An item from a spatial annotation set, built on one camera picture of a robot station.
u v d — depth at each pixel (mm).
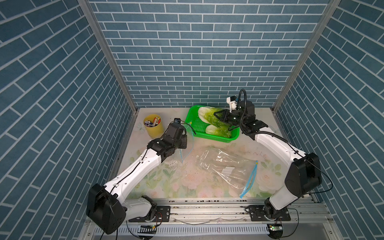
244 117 631
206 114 835
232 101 743
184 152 866
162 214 728
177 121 697
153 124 964
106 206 377
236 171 870
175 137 598
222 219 726
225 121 733
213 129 975
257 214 732
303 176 441
